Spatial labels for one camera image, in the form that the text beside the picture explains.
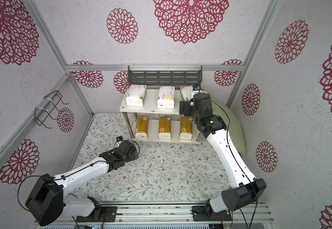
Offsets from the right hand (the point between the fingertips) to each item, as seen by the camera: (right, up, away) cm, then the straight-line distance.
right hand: (189, 99), depth 71 cm
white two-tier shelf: (-23, -10, +35) cm, 43 cm away
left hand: (-34, -30, +16) cm, 48 cm away
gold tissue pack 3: (-28, -14, +25) cm, 40 cm away
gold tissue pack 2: (-13, -16, +21) cm, 30 cm away
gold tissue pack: (+1, -15, +22) cm, 27 cm away
